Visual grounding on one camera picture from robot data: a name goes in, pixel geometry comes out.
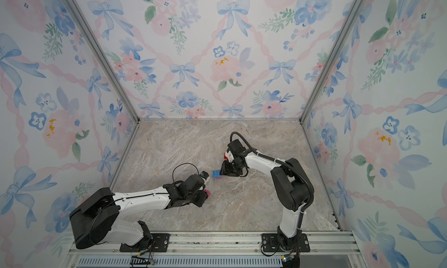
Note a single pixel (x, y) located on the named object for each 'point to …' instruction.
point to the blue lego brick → (216, 174)
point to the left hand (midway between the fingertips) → (207, 194)
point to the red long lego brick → (225, 157)
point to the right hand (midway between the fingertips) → (224, 173)
